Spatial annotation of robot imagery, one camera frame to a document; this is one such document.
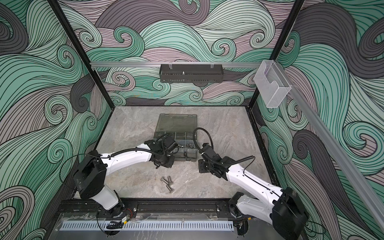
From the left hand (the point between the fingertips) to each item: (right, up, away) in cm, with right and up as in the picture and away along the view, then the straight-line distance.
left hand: (171, 162), depth 84 cm
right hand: (+17, -1, -3) cm, 17 cm away
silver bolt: (-1, -10, -3) cm, 10 cm away
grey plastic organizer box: (+6, +19, +23) cm, 30 cm away
